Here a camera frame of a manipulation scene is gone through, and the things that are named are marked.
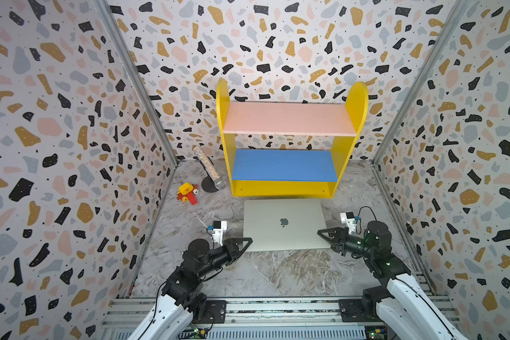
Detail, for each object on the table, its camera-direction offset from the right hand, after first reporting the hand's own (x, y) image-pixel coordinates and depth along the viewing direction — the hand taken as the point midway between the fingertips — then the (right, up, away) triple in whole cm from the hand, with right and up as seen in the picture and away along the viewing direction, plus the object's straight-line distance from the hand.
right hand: (319, 236), depth 73 cm
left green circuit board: (-44, -33, -1) cm, 54 cm away
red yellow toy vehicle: (-58, +14, +30) cm, 66 cm away
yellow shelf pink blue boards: (-6, +37, +48) cm, 61 cm away
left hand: (-23, -2, -3) cm, 23 cm away
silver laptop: (-14, +4, +3) cm, 14 cm away
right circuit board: (+19, -32, -2) cm, 37 cm away
